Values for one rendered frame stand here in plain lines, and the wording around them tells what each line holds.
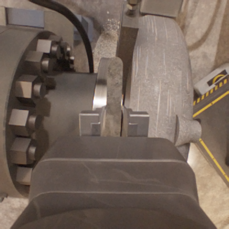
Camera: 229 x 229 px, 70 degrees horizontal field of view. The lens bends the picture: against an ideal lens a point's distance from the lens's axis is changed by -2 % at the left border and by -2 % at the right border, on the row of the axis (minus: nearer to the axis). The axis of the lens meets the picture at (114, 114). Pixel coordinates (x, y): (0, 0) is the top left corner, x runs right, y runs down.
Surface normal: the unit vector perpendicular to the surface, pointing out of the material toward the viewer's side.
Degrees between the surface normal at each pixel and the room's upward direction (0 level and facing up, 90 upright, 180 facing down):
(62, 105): 33
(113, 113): 4
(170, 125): 24
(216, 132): 0
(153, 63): 39
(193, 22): 0
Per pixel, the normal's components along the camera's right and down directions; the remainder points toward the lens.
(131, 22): 0.09, -0.47
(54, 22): 0.00, 0.36
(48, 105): 0.00, -0.18
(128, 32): -0.07, 0.87
